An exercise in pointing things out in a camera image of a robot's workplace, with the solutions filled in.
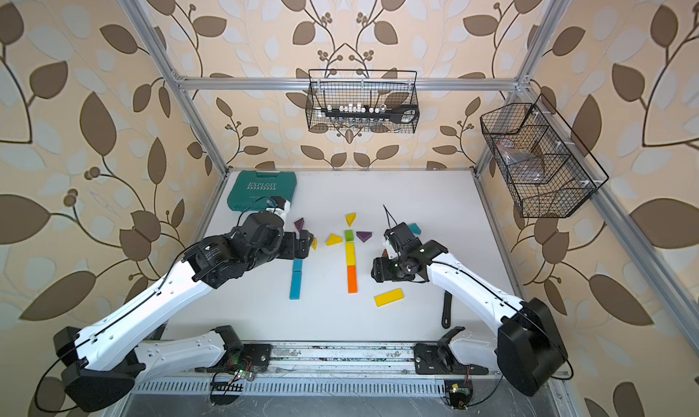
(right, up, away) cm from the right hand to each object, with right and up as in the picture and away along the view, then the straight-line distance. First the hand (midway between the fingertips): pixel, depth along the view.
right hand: (382, 273), depth 83 cm
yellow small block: (-16, +8, +16) cm, 24 cm away
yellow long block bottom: (+2, -9, +4) cm, 10 cm away
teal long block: (-29, -1, +10) cm, 30 cm away
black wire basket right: (+49, +27, -10) cm, 57 cm away
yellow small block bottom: (-11, +15, +22) cm, 29 cm away
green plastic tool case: (-50, +26, +26) cm, 62 cm away
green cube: (-11, +9, +19) cm, 24 cm away
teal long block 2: (-28, -5, +5) cm, 29 cm away
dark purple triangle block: (-6, +9, +17) cm, 20 cm away
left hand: (-23, +13, -12) cm, 29 cm away
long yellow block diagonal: (-10, +4, +14) cm, 18 cm away
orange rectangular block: (-10, -3, +7) cm, 12 cm away
